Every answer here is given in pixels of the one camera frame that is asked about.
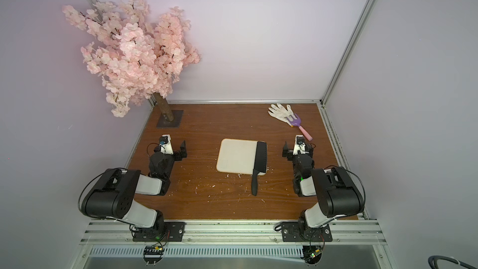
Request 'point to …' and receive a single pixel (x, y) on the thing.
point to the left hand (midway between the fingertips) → (175, 140)
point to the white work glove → (282, 114)
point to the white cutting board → (238, 156)
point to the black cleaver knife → (260, 164)
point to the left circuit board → (153, 254)
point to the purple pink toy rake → (297, 122)
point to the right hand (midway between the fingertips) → (301, 139)
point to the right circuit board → (312, 254)
